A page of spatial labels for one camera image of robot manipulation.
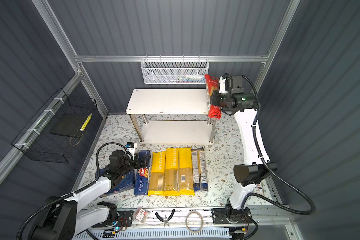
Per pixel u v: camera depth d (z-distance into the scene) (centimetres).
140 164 78
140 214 74
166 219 74
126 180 79
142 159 77
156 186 82
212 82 77
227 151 99
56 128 73
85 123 78
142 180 83
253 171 44
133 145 78
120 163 68
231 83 54
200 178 84
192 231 70
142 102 79
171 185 81
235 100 49
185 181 83
